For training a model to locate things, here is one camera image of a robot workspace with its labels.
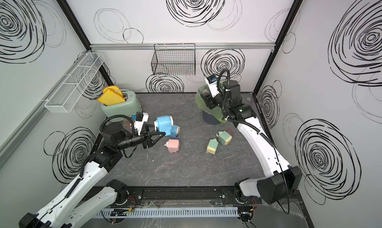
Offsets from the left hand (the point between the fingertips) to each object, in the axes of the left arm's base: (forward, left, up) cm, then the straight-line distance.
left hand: (162, 132), depth 66 cm
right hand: (+18, -21, +8) cm, 29 cm away
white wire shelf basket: (+15, +49, +5) cm, 52 cm away
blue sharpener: (+1, -2, +5) cm, 5 cm away
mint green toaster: (+26, +28, -16) cm, 42 cm away
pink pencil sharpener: (+4, -3, -22) cm, 22 cm away
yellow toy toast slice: (+27, +37, -7) cm, 47 cm away
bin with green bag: (+19, -26, -13) cm, 35 cm away
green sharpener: (+9, -33, -21) cm, 40 cm away
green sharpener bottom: (+4, -25, -21) cm, 33 cm away
